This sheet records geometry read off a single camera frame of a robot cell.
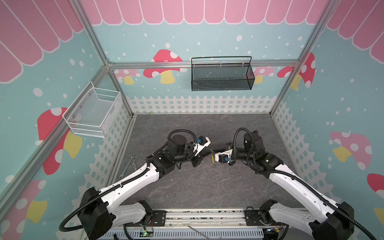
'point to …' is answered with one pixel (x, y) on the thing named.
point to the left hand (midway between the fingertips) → (208, 154)
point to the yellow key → (212, 159)
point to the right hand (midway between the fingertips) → (215, 146)
